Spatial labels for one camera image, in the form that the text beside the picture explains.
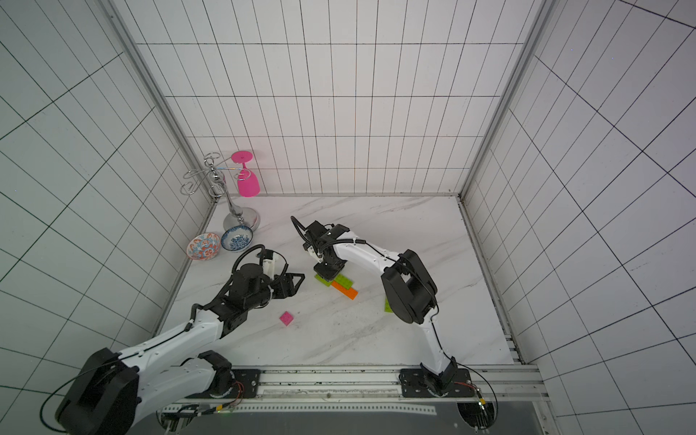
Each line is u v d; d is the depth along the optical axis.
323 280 0.80
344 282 0.91
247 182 1.03
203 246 1.00
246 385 0.72
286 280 0.74
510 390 0.73
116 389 0.40
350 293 0.90
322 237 0.67
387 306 0.86
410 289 0.52
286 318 0.83
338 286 0.90
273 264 0.76
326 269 0.81
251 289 0.66
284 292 0.73
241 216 1.06
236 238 1.03
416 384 0.72
